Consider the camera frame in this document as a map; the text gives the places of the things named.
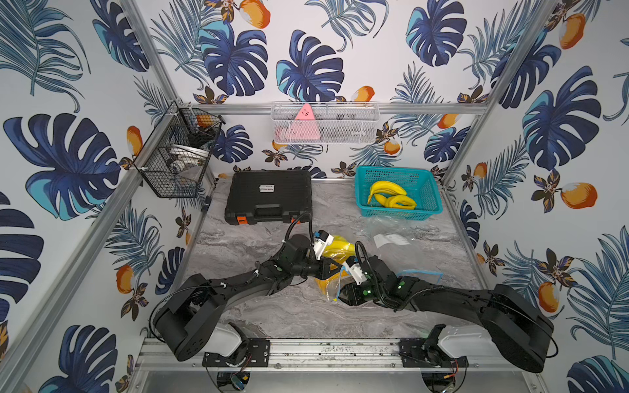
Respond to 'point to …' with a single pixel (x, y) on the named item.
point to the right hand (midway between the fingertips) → (340, 294)
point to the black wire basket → (174, 161)
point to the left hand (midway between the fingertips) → (343, 265)
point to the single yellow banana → (396, 201)
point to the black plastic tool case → (268, 196)
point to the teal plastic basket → (419, 183)
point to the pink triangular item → (305, 127)
